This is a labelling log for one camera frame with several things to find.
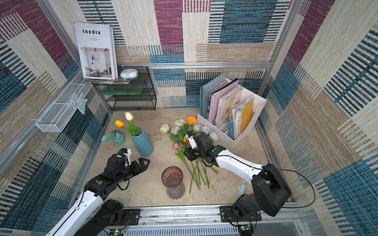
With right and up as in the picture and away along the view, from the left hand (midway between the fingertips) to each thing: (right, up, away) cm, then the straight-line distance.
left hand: (144, 163), depth 79 cm
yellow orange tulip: (+20, +11, +20) cm, 30 cm away
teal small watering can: (-22, +12, +15) cm, 29 cm away
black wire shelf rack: (-12, +39, +43) cm, 59 cm away
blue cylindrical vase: (-2, +10, +4) cm, 10 cm away
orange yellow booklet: (+59, +26, +13) cm, 65 cm away
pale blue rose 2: (+29, +19, +23) cm, 42 cm away
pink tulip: (+15, +6, +17) cm, 24 cm away
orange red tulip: (-10, +21, -6) cm, 24 cm away
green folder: (+33, +41, +10) cm, 54 cm away
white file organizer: (+51, +29, +19) cm, 62 cm away
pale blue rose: (+13, +16, +23) cm, 31 cm away
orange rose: (+25, +24, +29) cm, 45 cm away
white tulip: (-6, +18, +1) cm, 19 cm away
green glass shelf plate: (-19, +42, +16) cm, 49 cm away
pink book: (+38, +35, +8) cm, 53 cm away
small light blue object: (+51, -14, -1) cm, 53 cm away
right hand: (+22, +6, +6) cm, 24 cm away
